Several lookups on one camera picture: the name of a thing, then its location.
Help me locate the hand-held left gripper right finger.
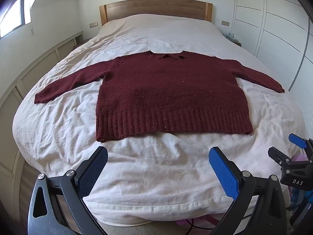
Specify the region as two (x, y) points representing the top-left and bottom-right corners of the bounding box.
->
(208, 146), (288, 235)

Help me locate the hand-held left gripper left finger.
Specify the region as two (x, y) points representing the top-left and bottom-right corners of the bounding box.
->
(28, 146), (108, 235)

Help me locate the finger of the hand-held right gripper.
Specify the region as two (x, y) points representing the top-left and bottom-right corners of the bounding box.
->
(289, 133), (313, 152)
(268, 147), (292, 167)

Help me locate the dark red knitted sweater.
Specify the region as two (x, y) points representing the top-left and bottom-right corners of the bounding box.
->
(34, 50), (285, 142)

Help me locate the bed with white sheet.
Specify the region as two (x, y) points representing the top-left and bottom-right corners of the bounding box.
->
(12, 13), (307, 227)

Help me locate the pink floor object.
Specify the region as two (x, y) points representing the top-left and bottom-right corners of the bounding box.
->
(180, 218), (214, 226)

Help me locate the white wardrobe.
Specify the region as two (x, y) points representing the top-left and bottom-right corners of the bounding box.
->
(230, 0), (313, 103)

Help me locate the wooden headboard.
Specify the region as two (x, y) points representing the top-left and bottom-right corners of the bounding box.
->
(99, 0), (213, 26)

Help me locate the window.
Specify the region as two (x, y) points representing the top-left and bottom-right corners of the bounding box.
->
(0, 0), (41, 38)

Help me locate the black cable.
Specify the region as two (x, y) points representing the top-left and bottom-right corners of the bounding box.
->
(186, 217), (213, 229)

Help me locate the low white wall cabinet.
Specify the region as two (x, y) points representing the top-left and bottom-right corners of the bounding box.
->
(0, 31), (85, 196)

